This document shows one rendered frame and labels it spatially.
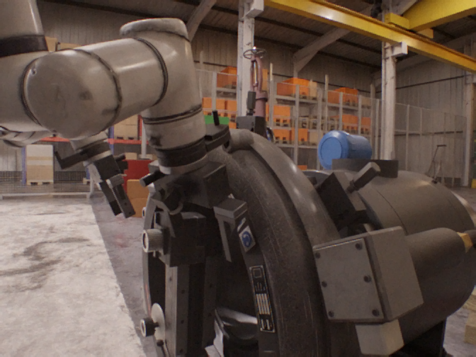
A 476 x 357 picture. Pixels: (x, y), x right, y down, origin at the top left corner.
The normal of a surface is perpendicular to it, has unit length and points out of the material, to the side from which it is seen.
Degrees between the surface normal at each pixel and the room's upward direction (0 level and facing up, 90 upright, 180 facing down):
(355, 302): 90
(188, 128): 103
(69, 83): 109
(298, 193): 46
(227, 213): 113
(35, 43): 84
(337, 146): 90
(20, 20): 94
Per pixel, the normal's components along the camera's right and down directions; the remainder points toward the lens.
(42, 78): -0.36, 0.37
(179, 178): -0.63, 0.42
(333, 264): -0.83, 0.01
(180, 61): 0.90, 0.01
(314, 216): 0.44, -0.55
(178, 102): 0.45, 0.36
